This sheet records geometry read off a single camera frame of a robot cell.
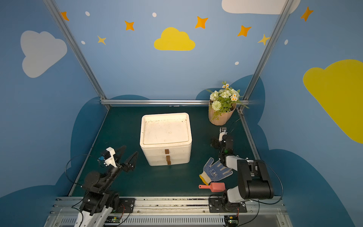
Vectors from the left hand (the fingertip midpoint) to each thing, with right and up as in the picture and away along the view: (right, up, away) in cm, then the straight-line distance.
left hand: (130, 148), depth 70 cm
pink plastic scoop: (+45, -24, +9) cm, 51 cm away
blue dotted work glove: (+48, -18, +17) cm, 54 cm away
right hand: (+54, +4, +25) cm, 59 cm away
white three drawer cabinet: (+17, +4, +5) cm, 18 cm away
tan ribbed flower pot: (+53, +16, +20) cm, 59 cm away
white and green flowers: (+52, +26, +19) cm, 61 cm away
